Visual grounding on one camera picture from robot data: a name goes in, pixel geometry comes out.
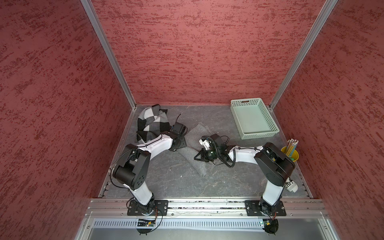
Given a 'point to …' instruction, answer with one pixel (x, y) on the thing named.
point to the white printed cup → (290, 186)
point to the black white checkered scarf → (152, 122)
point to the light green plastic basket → (252, 118)
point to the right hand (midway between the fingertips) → (195, 160)
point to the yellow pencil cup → (295, 155)
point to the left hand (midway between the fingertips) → (179, 146)
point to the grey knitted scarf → (193, 135)
